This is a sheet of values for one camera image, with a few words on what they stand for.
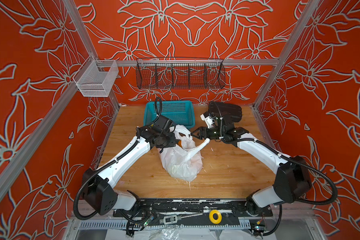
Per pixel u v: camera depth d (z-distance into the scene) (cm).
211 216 70
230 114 107
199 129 71
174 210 74
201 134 71
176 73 101
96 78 93
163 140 64
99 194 40
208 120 75
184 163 73
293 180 42
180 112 119
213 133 70
